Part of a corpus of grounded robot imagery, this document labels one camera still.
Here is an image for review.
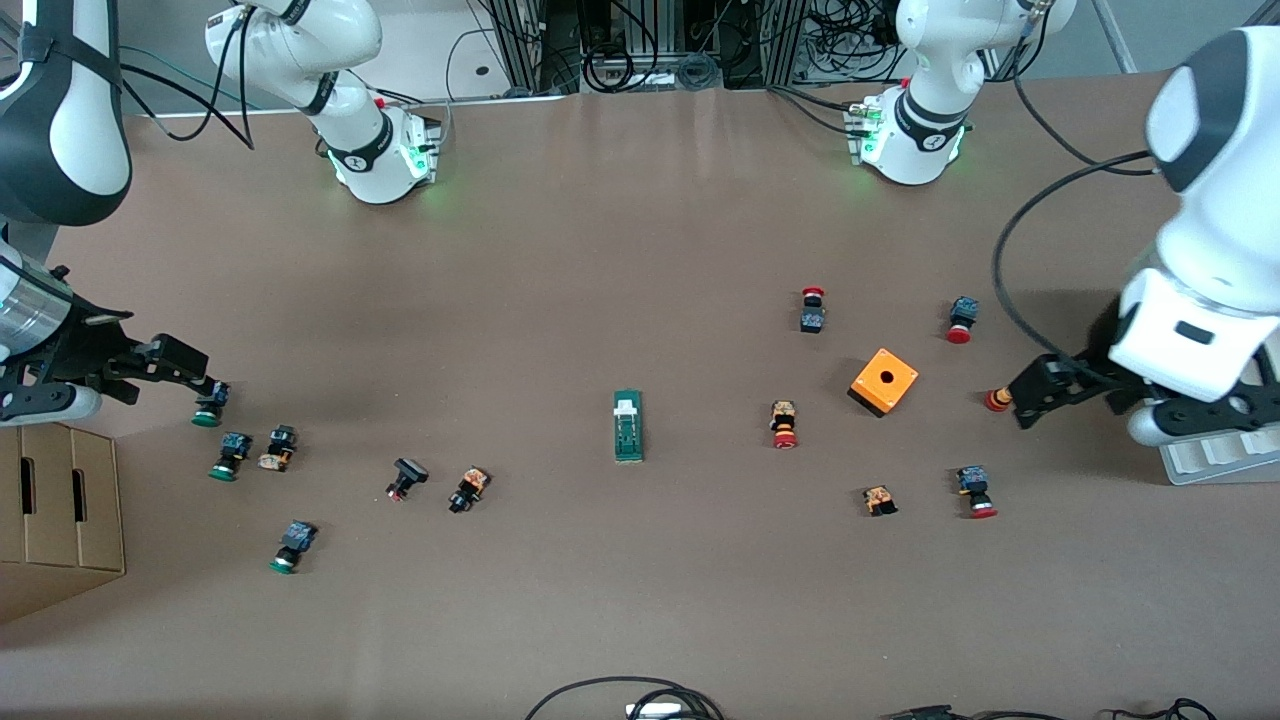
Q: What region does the green load switch white handle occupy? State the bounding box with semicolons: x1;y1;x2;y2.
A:
612;387;646;465

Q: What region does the green push button blue base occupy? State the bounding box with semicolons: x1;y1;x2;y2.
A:
268;519;319;576
208;431;253;483
191;383;232;428

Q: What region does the white grey slotted tray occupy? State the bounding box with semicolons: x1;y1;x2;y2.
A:
1160;425;1280;487

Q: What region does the brown cardboard box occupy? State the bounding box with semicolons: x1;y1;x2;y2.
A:
0;420;127;626

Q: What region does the orange push button box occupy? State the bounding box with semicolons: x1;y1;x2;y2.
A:
847;347;920;419

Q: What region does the black square push button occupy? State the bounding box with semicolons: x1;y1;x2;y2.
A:
385;457;430;503

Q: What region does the aluminium equipment rack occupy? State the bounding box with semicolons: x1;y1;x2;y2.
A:
487;0;811;93

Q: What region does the black orange selector switch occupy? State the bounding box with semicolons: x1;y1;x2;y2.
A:
447;466;492;515

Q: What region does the black cable with plug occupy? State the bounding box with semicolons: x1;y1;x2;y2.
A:
885;698;1219;720

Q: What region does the black tangled cable bundle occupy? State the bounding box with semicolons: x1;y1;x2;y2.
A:
805;0;901;81

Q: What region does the black looped cable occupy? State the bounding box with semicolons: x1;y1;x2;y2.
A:
525;677;726;720

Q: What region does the black coiled cable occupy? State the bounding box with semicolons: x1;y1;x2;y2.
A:
583;45;633;93

